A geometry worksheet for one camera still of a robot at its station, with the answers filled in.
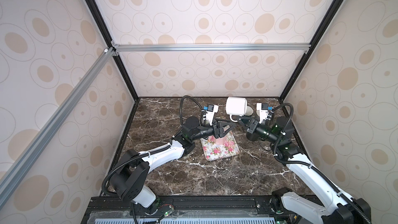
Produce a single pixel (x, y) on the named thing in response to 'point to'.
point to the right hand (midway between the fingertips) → (243, 118)
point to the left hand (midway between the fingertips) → (236, 126)
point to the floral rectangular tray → (213, 151)
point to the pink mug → (221, 141)
